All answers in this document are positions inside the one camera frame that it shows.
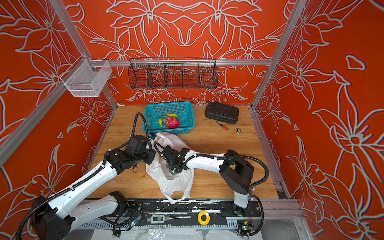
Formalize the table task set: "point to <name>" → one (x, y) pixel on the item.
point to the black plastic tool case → (225, 113)
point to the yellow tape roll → (207, 220)
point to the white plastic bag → (181, 182)
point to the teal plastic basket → (153, 113)
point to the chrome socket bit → (238, 131)
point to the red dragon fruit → (171, 122)
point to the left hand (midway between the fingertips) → (154, 150)
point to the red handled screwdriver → (223, 126)
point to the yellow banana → (171, 115)
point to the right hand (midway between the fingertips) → (174, 164)
